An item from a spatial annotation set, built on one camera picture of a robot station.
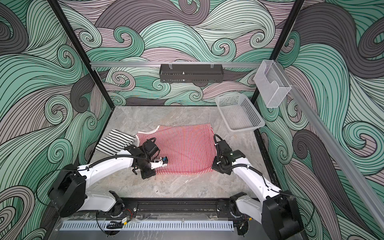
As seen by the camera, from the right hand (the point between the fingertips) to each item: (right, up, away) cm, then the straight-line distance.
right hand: (215, 168), depth 83 cm
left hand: (-36, -1, -1) cm, 36 cm away
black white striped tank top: (-64, +13, +13) cm, 66 cm away
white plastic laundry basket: (+24, +33, +32) cm, 52 cm away
